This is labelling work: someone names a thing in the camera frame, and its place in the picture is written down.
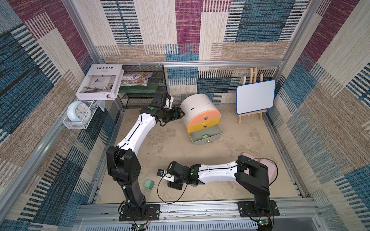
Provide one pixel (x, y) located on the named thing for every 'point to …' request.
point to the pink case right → (271, 168)
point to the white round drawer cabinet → (198, 111)
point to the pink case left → (249, 156)
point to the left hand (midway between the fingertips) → (179, 114)
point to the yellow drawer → (200, 125)
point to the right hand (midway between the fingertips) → (169, 179)
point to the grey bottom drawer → (214, 133)
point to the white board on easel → (255, 96)
